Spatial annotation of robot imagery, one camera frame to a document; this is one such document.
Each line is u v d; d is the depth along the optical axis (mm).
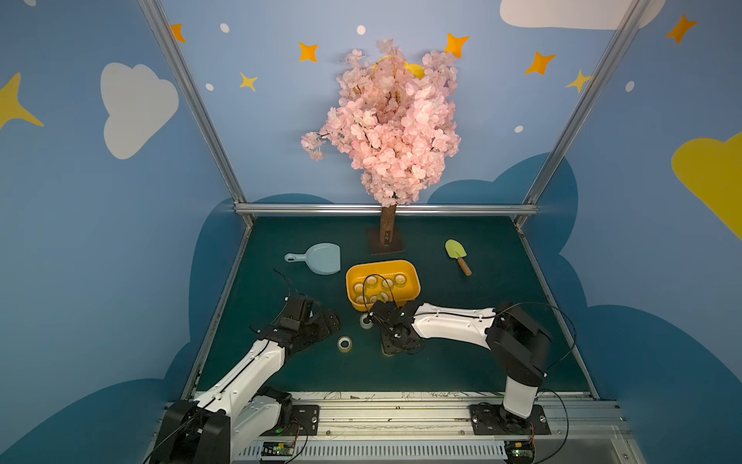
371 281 1013
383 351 858
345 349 861
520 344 472
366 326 904
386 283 1019
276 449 718
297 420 734
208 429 396
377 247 1134
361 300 974
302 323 675
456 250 1113
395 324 651
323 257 1081
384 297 954
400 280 1015
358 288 1008
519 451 732
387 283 1011
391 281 1009
